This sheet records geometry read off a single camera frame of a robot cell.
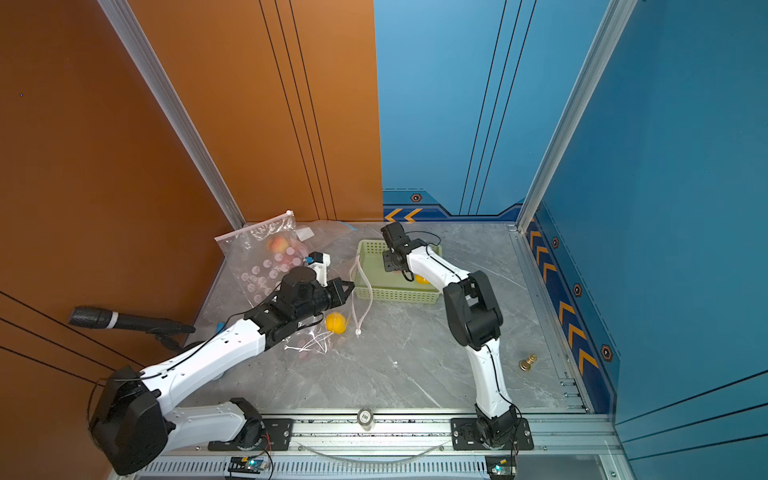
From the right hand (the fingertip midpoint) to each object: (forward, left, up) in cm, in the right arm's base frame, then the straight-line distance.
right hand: (396, 259), depth 101 cm
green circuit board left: (-57, +35, -8) cm, 67 cm away
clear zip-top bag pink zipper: (0, +45, +3) cm, 46 cm away
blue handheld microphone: (-22, +55, -5) cm, 59 cm away
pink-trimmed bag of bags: (-24, +14, +3) cm, 28 cm away
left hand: (-18, +10, +13) cm, 25 cm away
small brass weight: (-33, -36, -6) cm, 50 cm away
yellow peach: (+4, +41, +3) cm, 41 cm away
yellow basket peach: (-26, -6, +25) cm, 37 cm away
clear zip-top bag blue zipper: (+17, +27, -6) cm, 32 cm away
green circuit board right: (-56, -25, -10) cm, 63 cm away
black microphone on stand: (-32, +56, +12) cm, 65 cm away
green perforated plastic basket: (-15, +6, +7) cm, 18 cm away
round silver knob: (-48, +7, -1) cm, 48 cm away
